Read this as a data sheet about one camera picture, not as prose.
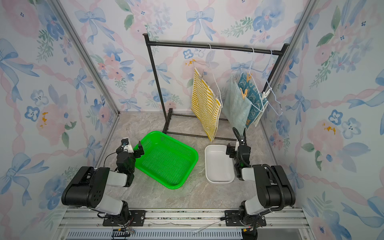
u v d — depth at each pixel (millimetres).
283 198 430
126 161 699
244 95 763
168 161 928
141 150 851
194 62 859
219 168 855
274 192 452
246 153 711
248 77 826
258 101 801
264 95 748
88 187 497
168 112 1172
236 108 883
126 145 761
